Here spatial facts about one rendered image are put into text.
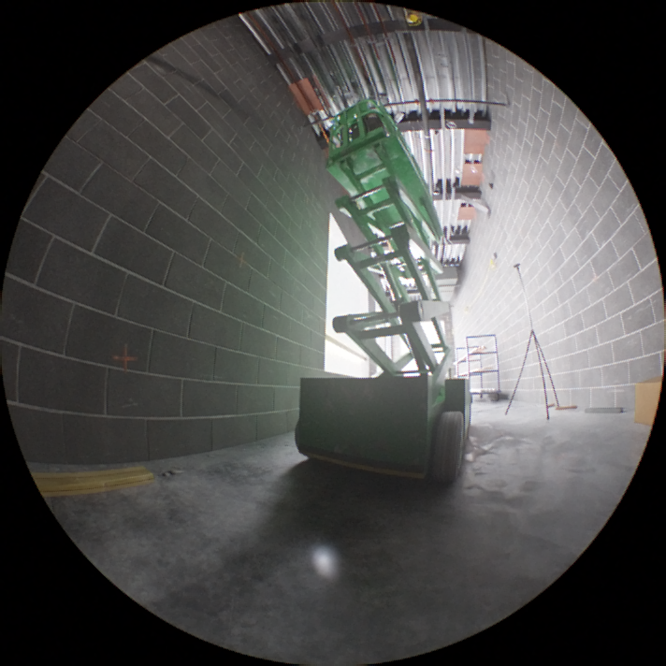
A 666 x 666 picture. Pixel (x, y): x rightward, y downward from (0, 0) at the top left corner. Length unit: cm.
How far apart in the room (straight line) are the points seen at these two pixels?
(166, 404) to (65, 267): 76
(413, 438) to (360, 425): 22
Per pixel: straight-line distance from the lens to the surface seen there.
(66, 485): 87
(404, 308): 103
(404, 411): 81
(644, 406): 188
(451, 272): 732
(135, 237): 118
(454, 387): 117
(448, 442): 87
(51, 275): 106
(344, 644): 46
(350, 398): 90
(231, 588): 54
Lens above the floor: 42
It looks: 14 degrees up
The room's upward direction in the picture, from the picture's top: 1 degrees clockwise
